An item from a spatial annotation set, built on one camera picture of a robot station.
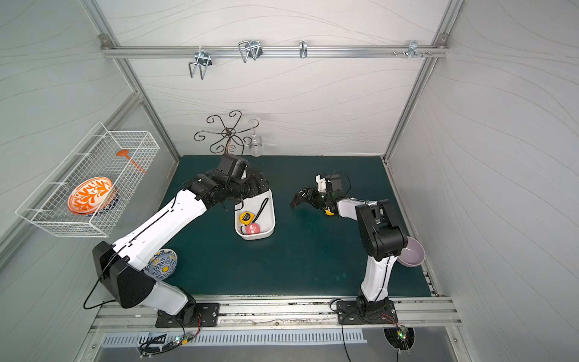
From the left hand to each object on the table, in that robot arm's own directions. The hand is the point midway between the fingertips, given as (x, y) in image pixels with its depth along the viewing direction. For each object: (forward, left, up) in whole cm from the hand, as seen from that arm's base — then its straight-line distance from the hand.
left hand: (262, 188), depth 77 cm
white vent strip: (-39, -24, -26) cm, 53 cm away
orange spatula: (+9, +49, +7) cm, 50 cm away
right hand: (+11, -14, -18) cm, 25 cm away
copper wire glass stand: (+22, +15, +6) cm, 27 cm away
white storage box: (+9, +4, -25) cm, 27 cm away
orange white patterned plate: (-11, +47, +9) cm, 49 cm away
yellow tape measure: (+1, +10, -23) cm, 25 cm away
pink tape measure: (-4, +6, -23) cm, 25 cm away
